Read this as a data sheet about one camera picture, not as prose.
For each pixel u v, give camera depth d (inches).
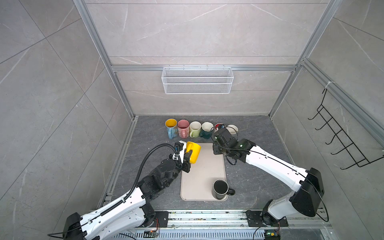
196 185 33.0
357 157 23.6
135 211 24.2
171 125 40.5
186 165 24.1
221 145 24.1
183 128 38.7
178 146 22.4
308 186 16.2
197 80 39.6
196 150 28.7
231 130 40.8
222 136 23.0
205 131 38.3
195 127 40.9
